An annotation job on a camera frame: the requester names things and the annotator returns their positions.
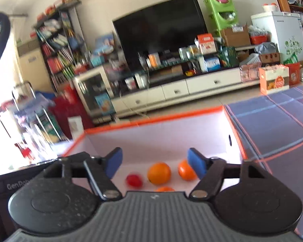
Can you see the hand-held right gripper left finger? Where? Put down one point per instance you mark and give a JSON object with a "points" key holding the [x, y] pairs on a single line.
{"points": [[114, 162]]}

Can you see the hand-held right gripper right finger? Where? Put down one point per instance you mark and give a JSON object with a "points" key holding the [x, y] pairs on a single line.
{"points": [[197, 162]]}

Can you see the small orange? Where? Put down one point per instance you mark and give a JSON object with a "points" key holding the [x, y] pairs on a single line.
{"points": [[186, 171], [165, 189]]}

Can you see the red tomato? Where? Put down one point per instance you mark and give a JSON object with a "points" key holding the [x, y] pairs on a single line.
{"points": [[134, 180]]}

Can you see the large orange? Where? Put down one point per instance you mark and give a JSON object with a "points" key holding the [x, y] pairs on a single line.
{"points": [[159, 173]]}

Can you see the orange cardboard box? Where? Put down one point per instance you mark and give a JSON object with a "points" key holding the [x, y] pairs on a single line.
{"points": [[154, 141]]}

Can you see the red cabinet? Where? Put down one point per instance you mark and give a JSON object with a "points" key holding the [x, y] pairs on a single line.
{"points": [[70, 105]]}

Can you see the white TV stand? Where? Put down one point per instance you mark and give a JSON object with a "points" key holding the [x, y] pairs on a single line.
{"points": [[199, 83]]}

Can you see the blue plaid tablecloth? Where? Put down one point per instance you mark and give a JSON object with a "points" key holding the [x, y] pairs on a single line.
{"points": [[280, 131]]}

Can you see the blue white medicine box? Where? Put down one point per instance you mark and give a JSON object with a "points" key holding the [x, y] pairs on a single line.
{"points": [[212, 64]]}

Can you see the white plastic crate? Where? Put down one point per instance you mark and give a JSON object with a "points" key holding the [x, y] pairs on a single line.
{"points": [[250, 70]]}

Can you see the green plastic bag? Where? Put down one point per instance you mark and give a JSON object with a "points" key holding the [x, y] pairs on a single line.
{"points": [[228, 55]]}

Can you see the orange white gift carton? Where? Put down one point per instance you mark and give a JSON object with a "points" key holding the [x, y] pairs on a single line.
{"points": [[274, 80]]}

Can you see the orange white medicine box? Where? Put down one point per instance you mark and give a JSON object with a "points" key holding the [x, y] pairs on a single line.
{"points": [[205, 44]]}

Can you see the dark bookshelf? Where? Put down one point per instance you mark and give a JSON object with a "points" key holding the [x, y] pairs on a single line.
{"points": [[58, 50]]}

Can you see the dark printed carton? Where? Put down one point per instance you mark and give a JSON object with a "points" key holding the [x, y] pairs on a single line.
{"points": [[270, 58]]}

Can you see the orange paper bag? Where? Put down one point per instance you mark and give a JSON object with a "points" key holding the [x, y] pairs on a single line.
{"points": [[294, 74]]}

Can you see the brown cardboard box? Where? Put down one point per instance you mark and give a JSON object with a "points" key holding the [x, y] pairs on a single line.
{"points": [[236, 36]]}

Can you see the red plastic basin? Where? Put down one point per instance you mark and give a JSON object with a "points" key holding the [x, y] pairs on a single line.
{"points": [[258, 39]]}

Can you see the black television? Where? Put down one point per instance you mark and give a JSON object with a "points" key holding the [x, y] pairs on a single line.
{"points": [[161, 27]]}

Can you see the white chest freezer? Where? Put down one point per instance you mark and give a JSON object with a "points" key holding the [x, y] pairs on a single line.
{"points": [[277, 32]]}

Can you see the green stacking bins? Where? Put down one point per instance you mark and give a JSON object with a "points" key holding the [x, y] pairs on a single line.
{"points": [[212, 7]]}

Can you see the white bowl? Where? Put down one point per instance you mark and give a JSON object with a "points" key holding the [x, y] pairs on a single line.
{"points": [[270, 7]]}

